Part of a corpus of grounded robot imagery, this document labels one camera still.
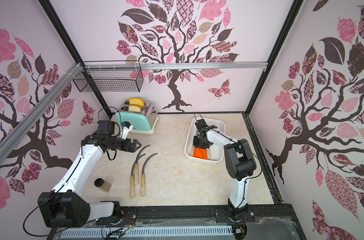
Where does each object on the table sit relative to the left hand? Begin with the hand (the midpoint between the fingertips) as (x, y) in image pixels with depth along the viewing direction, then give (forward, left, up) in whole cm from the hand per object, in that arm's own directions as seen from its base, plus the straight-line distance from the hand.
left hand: (132, 147), depth 80 cm
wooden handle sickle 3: (-11, -4, -16) cm, 20 cm away
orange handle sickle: (+3, -39, -13) cm, 41 cm away
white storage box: (+4, -49, -16) cm, 51 cm away
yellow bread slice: (+35, +4, +3) cm, 35 cm away
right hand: (+10, -36, -13) cm, 40 cm away
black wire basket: (+43, +13, +17) cm, 48 cm away
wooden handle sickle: (-13, +2, -17) cm, 22 cm away
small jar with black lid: (-17, +14, -11) cm, 25 cm away
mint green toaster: (+22, -1, -4) cm, 22 cm away
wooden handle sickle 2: (-4, +1, -16) cm, 17 cm away
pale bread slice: (+29, +5, +2) cm, 29 cm away
